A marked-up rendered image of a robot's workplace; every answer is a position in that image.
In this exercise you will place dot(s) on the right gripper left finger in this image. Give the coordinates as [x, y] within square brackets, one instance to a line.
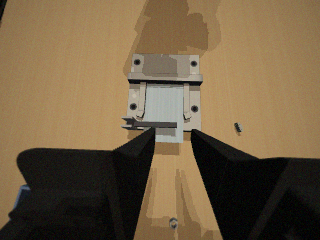
[121, 175]

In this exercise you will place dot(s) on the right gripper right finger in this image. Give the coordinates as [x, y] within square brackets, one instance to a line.
[244, 190]

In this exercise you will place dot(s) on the dark blue open-top box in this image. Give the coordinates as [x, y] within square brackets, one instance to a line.
[24, 191]

